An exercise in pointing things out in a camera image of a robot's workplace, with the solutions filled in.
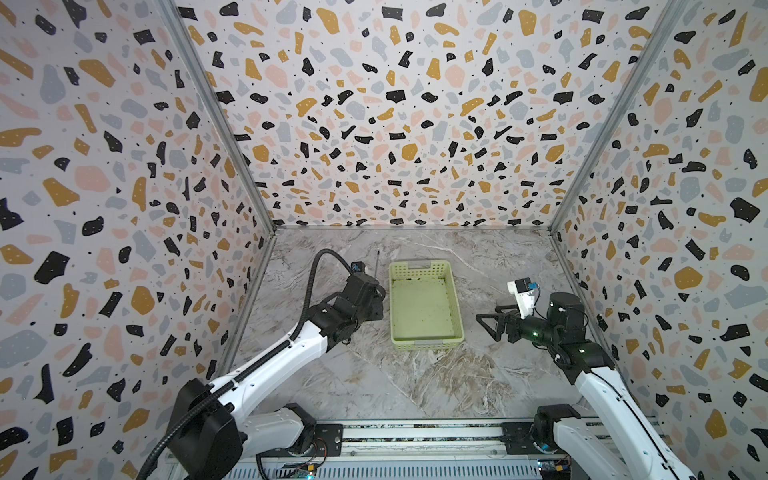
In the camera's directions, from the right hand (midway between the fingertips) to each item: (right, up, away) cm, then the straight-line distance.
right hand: (486, 309), depth 76 cm
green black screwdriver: (-31, +14, +38) cm, 51 cm away
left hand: (-28, +3, +4) cm, 28 cm away
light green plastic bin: (-14, -3, +24) cm, 28 cm away
